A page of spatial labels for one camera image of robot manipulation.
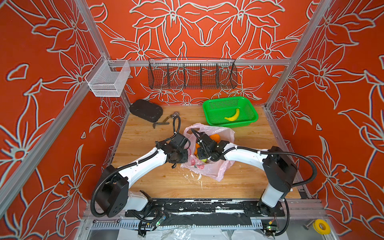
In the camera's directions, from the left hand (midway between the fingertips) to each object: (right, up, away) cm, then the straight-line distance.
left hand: (185, 157), depth 83 cm
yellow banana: (+35, +23, +26) cm, 49 cm away
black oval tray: (-30, +28, +28) cm, 49 cm away
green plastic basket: (+35, +27, +32) cm, 55 cm away
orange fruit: (+19, +10, +9) cm, 24 cm away
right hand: (+7, +2, +5) cm, 8 cm away
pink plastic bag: (+16, -4, -7) cm, 18 cm away
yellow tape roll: (+62, -28, -15) cm, 69 cm away
